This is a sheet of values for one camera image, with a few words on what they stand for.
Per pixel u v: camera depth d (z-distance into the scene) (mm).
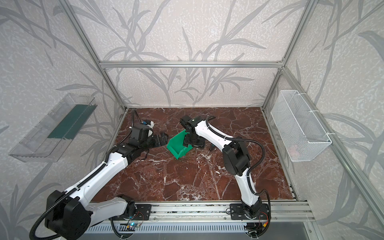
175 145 1008
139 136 608
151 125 747
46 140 641
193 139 769
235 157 526
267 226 693
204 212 752
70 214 385
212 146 967
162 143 733
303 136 609
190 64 937
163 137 737
